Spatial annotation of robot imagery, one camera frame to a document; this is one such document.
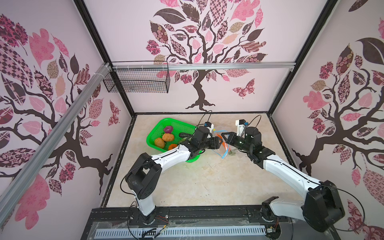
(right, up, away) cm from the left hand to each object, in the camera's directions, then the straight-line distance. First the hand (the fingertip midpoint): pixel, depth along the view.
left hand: (219, 142), depth 85 cm
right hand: (+1, +6, -5) cm, 8 cm away
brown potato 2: (-38, -2, +13) cm, 40 cm away
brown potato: (-33, +2, +15) cm, 37 cm away
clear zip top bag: (+2, -3, -9) cm, 9 cm away
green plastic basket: (-40, +6, +16) cm, 44 cm away
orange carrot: (+1, 0, -5) cm, 5 cm away
